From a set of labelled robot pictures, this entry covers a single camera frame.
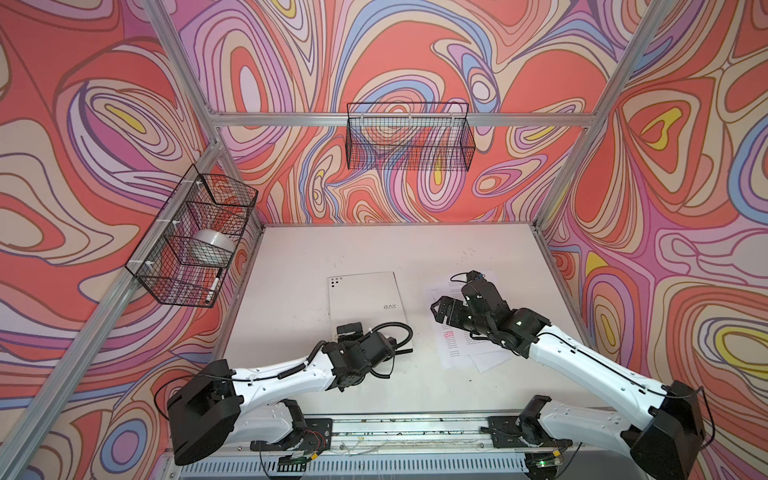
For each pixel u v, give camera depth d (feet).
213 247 2.31
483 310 1.92
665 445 1.25
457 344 2.89
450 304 2.28
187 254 2.36
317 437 2.37
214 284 2.37
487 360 2.78
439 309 2.37
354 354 2.06
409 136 3.15
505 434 2.37
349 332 2.47
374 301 3.18
